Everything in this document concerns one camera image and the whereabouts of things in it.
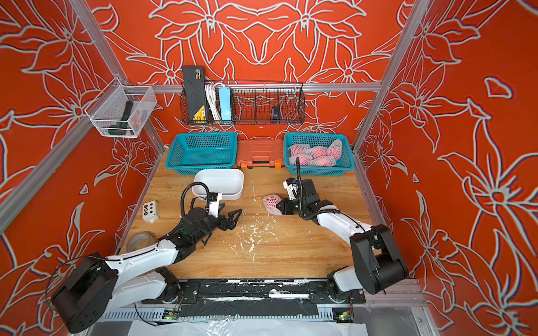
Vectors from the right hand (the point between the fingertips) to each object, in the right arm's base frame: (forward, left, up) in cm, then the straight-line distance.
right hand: (273, 205), depth 86 cm
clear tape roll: (-13, +56, -8) cm, 58 cm away
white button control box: (0, +55, -5) cm, 55 cm away
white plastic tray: (+18, +23, -7) cm, 30 cm away
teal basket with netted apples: (+34, -25, -4) cm, 42 cm away
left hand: (-2, +16, +3) cm, 17 cm away
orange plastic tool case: (+37, +8, -6) cm, 38 cm away
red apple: (+6, +2, -7) cm, 9 cm away
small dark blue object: (+33, -1, +23) cm, 41 cm away
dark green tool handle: (+20, +60, +26) cm, 68 cm away
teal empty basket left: (+39, +47, -7) cm, 61 cm away
